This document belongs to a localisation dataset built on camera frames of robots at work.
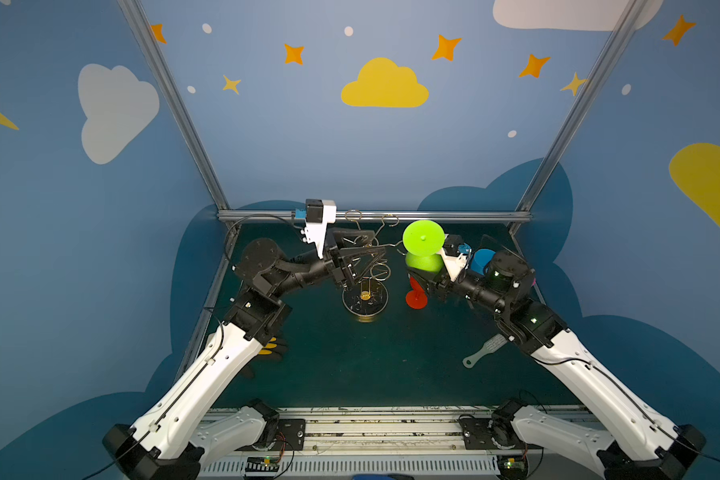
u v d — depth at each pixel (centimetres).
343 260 45
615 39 74
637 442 39
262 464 73
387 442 74
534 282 111
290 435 75
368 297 98
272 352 86
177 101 84
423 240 53
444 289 55
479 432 75
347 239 53
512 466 73
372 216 184
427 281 57
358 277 49
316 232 47
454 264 53
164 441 37
